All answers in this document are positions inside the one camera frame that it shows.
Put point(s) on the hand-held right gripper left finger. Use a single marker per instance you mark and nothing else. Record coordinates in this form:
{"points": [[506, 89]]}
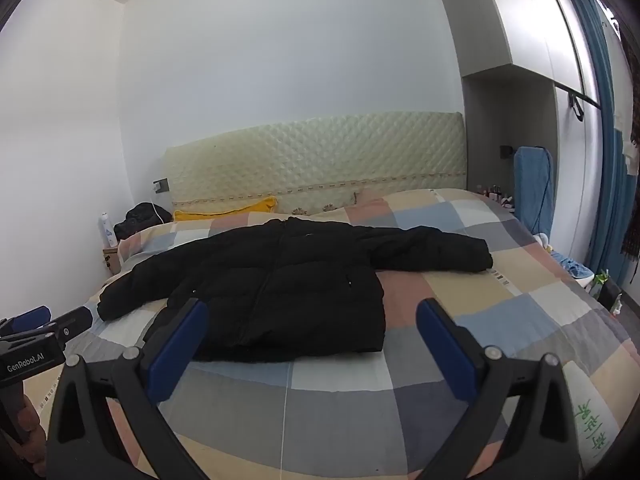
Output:
{"points": [[177, 347]]}

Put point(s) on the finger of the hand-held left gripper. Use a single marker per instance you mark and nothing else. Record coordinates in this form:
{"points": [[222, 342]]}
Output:
{"points": [[27, 319], [72, 324]]}

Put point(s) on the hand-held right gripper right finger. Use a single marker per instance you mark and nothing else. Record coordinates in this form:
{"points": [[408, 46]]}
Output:
{"points": [[447, 347]]}

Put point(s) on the black puffer jacket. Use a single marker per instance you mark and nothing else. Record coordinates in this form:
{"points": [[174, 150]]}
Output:
{"points": [[280, 285]]}

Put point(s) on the black clothes hanger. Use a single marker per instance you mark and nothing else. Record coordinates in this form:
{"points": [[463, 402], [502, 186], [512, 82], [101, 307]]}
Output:
{"points": [[576, 107]]}

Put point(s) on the person's left hand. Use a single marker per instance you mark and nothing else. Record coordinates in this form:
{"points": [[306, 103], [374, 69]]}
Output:
{"points": [[29, 420]]}

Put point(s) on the white spray bottle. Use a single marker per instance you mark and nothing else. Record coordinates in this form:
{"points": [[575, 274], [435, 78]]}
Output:
{"points": [[107, 230]]}

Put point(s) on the checkered patchwork quilt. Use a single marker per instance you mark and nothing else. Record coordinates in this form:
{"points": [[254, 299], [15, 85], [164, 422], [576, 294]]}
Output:
{"points": [[350, 410]]}

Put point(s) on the black bag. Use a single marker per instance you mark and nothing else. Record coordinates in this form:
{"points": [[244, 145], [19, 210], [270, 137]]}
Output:
{"points": [[137, 220]]}

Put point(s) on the yellow pillow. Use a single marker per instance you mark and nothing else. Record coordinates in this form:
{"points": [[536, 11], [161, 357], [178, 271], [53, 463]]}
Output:
{"points": [[225, 213]]}

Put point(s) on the light blue cloth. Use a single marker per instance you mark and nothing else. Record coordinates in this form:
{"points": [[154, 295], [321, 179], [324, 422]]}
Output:
{"points": [[575, 266]]}

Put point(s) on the row of small cosmetic bottles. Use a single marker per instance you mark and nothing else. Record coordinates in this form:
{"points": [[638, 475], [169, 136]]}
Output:
{"points": [[495, 192]]}

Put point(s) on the green plant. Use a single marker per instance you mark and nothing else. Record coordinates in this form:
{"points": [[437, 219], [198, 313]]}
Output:
{"points": [[600, 280]]}

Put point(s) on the pink pillow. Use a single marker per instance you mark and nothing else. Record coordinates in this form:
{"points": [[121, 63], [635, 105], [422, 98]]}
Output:
{"points": [[372, 196]]}

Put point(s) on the black box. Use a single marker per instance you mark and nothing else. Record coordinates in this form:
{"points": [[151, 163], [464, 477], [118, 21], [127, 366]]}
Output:
{"points": [[611, 295]]}

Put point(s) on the blue padded board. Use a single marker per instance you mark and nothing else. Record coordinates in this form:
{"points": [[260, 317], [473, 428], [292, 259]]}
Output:
{"points": [[532, 185]]}

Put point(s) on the floral cream pillow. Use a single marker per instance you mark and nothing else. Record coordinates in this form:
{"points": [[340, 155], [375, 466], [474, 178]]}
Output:
{"points": [[320, 206]]}

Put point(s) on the blue curtain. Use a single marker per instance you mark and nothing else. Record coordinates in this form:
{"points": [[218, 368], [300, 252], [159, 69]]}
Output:
{"points": [[607, 185]]}

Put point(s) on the cream quilted headboard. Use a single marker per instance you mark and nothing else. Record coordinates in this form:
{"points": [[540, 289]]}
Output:
{"points": [[310, 160]]}

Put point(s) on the dark patterned hanging cloth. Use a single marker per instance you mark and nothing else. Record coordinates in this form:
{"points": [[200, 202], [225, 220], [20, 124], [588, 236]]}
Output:
{"points": [[632, 160]]}

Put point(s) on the grey built-in wardrobe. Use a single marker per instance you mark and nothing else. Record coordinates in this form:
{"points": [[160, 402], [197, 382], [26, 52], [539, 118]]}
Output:
{"points": [[530, 20]]}

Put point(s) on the grey wall socket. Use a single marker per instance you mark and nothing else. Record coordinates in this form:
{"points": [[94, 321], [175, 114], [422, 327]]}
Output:
{"points": [[161, 186]]}

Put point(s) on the black wall socket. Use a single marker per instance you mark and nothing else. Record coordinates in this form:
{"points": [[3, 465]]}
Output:
{"points": [[506, 151]]}

